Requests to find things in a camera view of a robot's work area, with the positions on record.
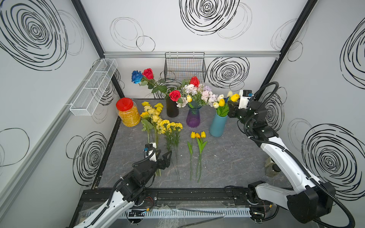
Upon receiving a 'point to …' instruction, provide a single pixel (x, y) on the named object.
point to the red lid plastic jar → (128, 112)
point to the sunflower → (146, 122)
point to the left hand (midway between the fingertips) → (166, 152)
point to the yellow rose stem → (152, 111)
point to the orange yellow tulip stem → (198, 142)
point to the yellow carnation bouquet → (196, 97)
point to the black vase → (172, 109)
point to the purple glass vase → (193, 119)
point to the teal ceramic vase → (217, 127)
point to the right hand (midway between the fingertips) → (229, 102)
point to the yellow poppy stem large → (158, 107)
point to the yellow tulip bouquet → (222, 106)
